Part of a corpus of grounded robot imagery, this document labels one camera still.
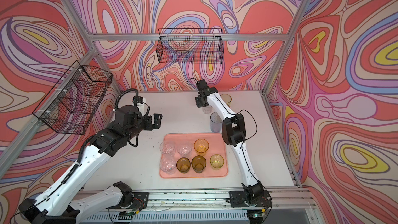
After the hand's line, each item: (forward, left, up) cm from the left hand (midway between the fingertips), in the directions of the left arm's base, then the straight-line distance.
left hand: (156, 115), depth 72 cm
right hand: (+24, -23, -21) cm, 39 cm away
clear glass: (-13, -3, -27) cm, 31 cm away
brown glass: (-14, -11, -27) cm, 32 cm away
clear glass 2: (-4, -1, -26) cm, 27 cm away
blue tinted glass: (+5, -30, -14) cm, 33 cm away
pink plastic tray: (-8, -17, -28) cm, 34 cm away
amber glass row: (-3, -21, -25) cm, 33 cm away
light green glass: (-12, -30, -27) cm, 42 cm away
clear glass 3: (-5, -12, -27) cm, 30 cm away
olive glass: (-13, -20, -27) cm, 36 cm away
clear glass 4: (+23, -26, -24) cm, 42 cm away
